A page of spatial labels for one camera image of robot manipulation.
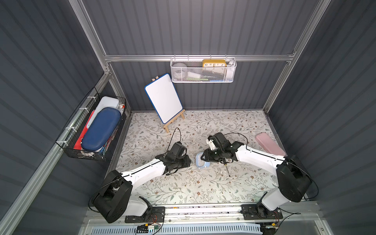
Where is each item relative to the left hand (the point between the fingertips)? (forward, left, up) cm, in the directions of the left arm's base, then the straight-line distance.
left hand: (190, 162), depth 85 cm
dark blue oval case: (+5, +42, +26) cm, 49 cm away
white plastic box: (+22, +46, +28) cm, 58 cm away
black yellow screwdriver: (+1, -22, -6) cm, 23 cm away
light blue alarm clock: (0, -6, 0) cm, 6 cm away
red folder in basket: (-2, +50, +24) cm, 56 cm away
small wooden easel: (+39, +7, +2) cm, 39 cm away
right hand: (+3, -9, +2) cm, 10 cm away
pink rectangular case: (+15, -55, -6) cm, 58 cm away
